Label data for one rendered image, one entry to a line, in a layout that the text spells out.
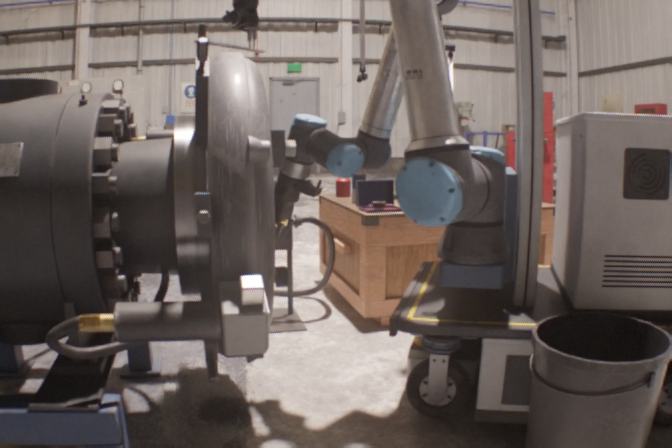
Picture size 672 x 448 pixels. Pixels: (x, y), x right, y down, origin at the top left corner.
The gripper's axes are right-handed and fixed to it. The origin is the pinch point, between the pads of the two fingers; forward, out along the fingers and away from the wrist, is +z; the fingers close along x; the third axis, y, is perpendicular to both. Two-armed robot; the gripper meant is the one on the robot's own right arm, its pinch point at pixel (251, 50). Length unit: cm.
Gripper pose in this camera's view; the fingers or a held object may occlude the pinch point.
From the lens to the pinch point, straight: 149.4
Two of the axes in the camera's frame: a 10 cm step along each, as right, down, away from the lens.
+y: -6.7, 0.4, -7.4
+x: 7.4, 0.0, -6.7
